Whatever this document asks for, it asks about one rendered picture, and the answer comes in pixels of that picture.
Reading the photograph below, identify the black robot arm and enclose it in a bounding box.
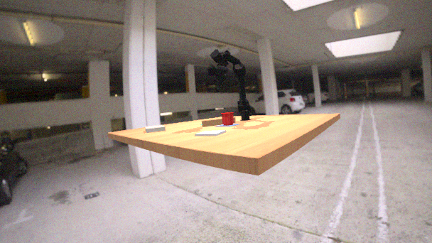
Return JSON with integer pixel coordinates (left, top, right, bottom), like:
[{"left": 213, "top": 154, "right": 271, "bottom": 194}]
[{"left": 207, "top": 49, "right": 252, "bottom": 121}]

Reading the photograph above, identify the red cup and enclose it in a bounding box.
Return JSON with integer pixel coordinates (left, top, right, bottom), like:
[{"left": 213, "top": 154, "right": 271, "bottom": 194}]
[{"left": 221, "top": 112, "right": 234, "bottom": 126}]

